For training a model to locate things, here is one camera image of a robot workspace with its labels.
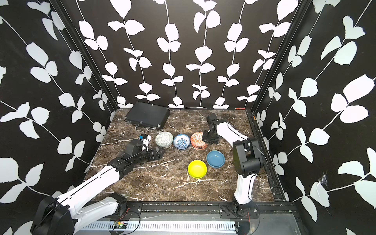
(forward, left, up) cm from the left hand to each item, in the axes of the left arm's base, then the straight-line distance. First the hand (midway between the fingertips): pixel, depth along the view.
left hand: (160, 149), depth 82 cm
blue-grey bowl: (-1, -33, -13) cm, 36 cm away
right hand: (+10, -26, -7) cm, 29 cm away
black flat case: (+37, +15, -12) cm, 42 cm away
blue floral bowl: (+11, -12, -11) cm, 20 cm away
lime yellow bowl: (-8, -21, -11) cm, 25 cm away
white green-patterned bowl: (+13, 0, -10) cm, 17 cm away
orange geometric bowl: (+10, -22, -10) cm, 26 cm away
